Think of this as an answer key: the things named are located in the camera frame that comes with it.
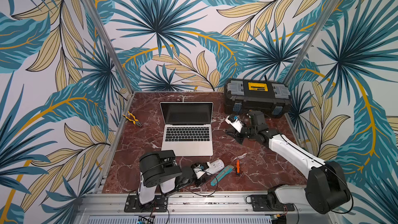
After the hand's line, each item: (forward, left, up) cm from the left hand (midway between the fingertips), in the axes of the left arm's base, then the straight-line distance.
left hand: (208, 171), depth 84 cm
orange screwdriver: (0, -16, +3) cm, 16 cm away
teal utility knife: (-2, -7, +1) cm, 8 cm away
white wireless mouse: (+2, -4, +3) cm, 5 cm away
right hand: (+14, -6, +14) cm, 21 cm away
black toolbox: (+39, -22, +18) cm, 49 cm away
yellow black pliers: (+29, +47, +2) cm, 55 cm away
